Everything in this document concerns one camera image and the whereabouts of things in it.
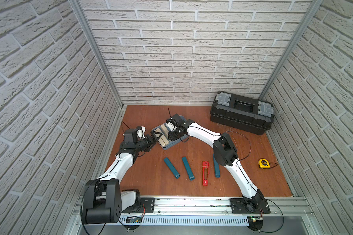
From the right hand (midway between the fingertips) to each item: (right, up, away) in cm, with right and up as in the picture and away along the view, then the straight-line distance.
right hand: (172, 136), depth 99 cm
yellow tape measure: (+57, -15, -12) cm, 60 cm away
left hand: (-6, +2, -15) cm, 16 cm away
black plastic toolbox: (+47, +16, -6) cm, 50 cm away
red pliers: (+21, -15, -14) cm, 29 cm away
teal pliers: (+28, -18, -14) cm, 35 cm away
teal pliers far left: (0, -17, -14) cm, 22 cm away
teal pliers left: (+10, -18, -14) cm, 25 cm away
